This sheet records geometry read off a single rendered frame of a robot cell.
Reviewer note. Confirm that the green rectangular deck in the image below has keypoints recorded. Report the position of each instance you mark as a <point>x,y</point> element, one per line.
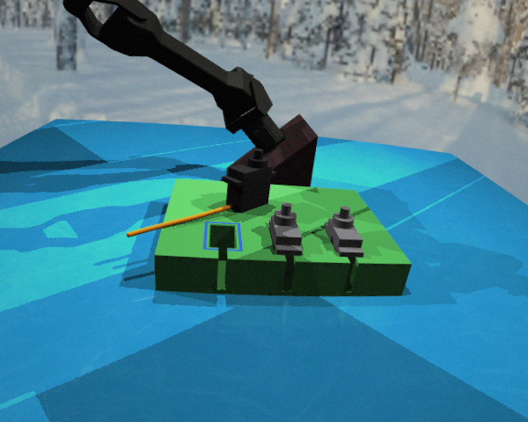
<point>307,241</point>

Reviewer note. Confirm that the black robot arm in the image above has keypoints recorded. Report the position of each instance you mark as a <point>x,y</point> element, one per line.
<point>134,30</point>

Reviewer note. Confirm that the black micro servo with orange cable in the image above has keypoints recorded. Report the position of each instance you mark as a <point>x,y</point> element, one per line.
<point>248,187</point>

